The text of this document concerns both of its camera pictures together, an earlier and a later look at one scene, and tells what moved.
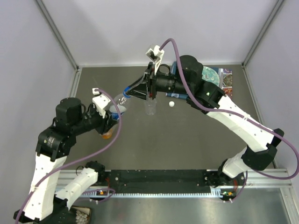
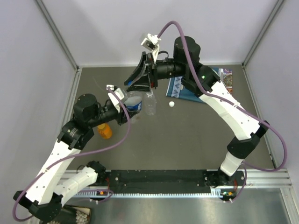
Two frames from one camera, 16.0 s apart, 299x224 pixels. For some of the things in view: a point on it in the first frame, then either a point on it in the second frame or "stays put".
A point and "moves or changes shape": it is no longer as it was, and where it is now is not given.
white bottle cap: x=171 y=103 stays put
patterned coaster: x=225 y=81 stays put
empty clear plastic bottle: x=151 y=105 stays put
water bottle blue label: x=115 y=115 moves or changes shape
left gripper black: x=107 y=122 -> x=122 y=116
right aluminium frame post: x=278 y=5 stays put
